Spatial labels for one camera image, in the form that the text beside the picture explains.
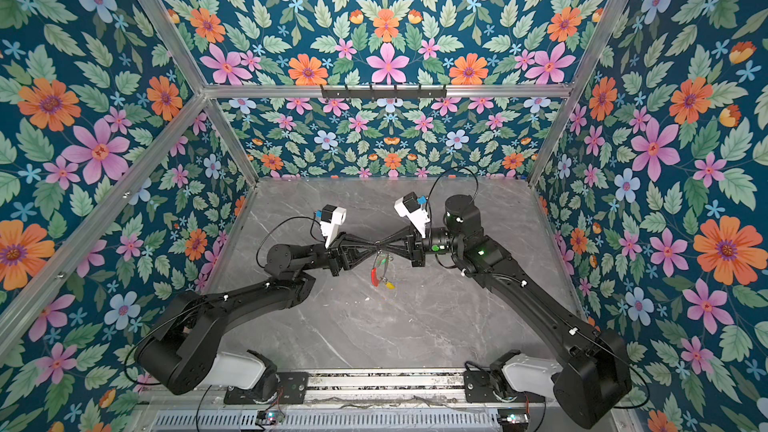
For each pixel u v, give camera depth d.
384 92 0.92
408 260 0.62
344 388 0.75
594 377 0.38
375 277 0.67
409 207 0.58
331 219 0.61
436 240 0.59
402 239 0.61
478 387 0.73
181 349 0.43
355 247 0.63
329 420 0.70
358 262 0.64
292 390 0.73
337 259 0.62
